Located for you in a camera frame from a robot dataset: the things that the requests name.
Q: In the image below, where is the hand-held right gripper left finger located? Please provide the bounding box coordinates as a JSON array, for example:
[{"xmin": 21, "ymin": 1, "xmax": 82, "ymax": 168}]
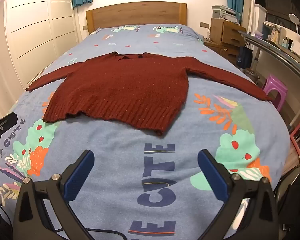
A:
[{"xmin": 13, "ymin": 149, "xmax": 95, "ymax": 240}]

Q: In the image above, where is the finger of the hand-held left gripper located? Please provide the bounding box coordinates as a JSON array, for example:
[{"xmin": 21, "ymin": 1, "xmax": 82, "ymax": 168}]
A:
[{"xmin": 0, "ymin": 112, "xmax": 18, "ymax": 153}]

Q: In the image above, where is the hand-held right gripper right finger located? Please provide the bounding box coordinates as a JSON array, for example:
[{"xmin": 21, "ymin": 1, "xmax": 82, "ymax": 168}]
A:
[{"xmin": 197, "ymin": 149, "xmax": 282, "ymax": 240}]

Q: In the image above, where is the dark red knit sweater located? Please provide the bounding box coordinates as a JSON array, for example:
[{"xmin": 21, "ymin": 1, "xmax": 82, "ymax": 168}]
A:
[{"xmin": 25, "ymin": 51, "xmax": 272, "ymax": 137}]

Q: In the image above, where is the blue printed blanket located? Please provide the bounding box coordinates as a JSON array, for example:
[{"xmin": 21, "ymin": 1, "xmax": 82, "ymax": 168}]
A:
[{"xmin": 0, "ymin": 24, "xmax": 290, "ymax": 240}]

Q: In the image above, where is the black chair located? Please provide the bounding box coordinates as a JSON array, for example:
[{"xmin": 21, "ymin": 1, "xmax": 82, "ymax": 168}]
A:
[{"xmin": 275, "ymin": 165, "xmax": 300, "ymax": 232}]

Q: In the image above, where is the white wardrobe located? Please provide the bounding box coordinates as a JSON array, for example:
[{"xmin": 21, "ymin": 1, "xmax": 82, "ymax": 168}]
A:
[{"xmin": 0, "ymin": 0, "xmax": 79, "ymax": 110}]

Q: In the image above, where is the dark blue bag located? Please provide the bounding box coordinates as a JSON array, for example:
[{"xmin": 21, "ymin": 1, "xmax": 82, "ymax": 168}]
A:
[{"xmin": 236, "ymin": 42, "xmax": 254, "ymax": 69}]

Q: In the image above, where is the wooden nightstand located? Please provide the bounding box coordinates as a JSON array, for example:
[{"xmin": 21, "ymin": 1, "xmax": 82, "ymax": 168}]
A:
[{"xmin": 204, "ymin": 40, "xmax": 240, "ymax": 67}]

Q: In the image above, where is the long grey desk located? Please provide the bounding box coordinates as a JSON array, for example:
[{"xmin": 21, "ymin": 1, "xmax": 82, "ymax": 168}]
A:
[{"xmin": 240, "ymin": 31, "xmax": 300, "ymax": 90}]

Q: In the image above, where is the wooden drawer chest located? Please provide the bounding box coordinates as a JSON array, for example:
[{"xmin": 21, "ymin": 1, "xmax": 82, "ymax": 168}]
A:
[{"xmin": 210, "ymin": 18, "xmax": 247, "ymax": 47}]

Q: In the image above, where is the grey storage box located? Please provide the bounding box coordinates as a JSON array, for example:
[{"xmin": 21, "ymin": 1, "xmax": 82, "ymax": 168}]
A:
[{"xmin": 212, "ymin": 5, "xmax": 228, "ymax": 20}]

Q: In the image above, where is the wooden headboard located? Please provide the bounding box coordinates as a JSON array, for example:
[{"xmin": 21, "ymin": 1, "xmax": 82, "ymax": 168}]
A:
[{"xmin": 86, "ymin": 2, "xmax": 187, "ymax": 35}]

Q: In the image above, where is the white desk lamp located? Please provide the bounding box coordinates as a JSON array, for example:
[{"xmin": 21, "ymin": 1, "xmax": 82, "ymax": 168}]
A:
[{"xmin": 289, "ymin": 14, "xmax": 300, "ymax": 34}]

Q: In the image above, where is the black cable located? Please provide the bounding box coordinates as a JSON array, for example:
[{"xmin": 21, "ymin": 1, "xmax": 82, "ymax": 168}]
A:
[{"xmin": 86, "ymin": 227, "xmax": 127, "ymax": 240}]

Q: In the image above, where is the red frame rack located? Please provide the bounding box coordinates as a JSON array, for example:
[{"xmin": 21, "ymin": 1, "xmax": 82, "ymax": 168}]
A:
[{"xmin": 290, "ymin": 115, "xmax": 300, "ymax": 163}]

